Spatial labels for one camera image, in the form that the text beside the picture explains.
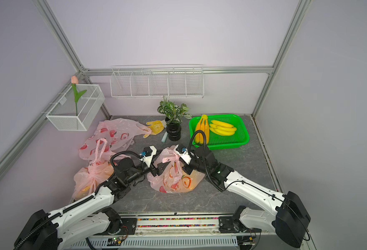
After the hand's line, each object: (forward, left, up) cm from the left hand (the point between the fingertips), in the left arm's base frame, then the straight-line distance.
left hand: (166, 155), depth 74 cm
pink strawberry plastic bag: (+30, +41, -19) cm, 54 cm away
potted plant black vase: (+24, -5, +3) cm, 25 cm away
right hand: (0, -6, -1) cm, 6 cm away
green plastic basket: (+20, -43, -21) cm, 52 cm away
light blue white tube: (+26, +4, -20) cm, 33 cm away
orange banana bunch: (+32, -23, -16) cm, 43 cm away
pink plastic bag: (-6, +39, -9) cm, 40 cm away
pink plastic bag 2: (-9, -3, -5) cm, 11 cm away
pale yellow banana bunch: (+27, -36, -15) cm, 47 cm away
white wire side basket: (+17, +48, +13) cm, 52 cm away
